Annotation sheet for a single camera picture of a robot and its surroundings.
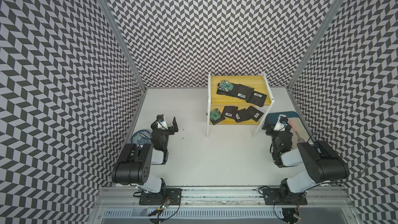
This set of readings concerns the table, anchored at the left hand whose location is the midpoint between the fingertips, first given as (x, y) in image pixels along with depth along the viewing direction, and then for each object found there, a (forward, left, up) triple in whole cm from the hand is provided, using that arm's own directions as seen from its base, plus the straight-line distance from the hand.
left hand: (167, 118), depth 91 cm
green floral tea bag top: (+3, -33, +24) cm, 41 cm away
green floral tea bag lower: (-4, -29, +7) cm, 30 cm away
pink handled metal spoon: (-10, -79, -9) cm, 80 cm away
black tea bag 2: (0, -41, +23) cm, 47 cm away
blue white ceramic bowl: (-11, +14, -3) cm, 18 cm away
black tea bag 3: (-4, -47, +23) cm, 53 cm away
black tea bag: (-1, -36, +23) cm, 43 cm away
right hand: (-2, -63, +1) cm, 63 cm away
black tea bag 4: (+1, -37, +6) cm, 37 cm away
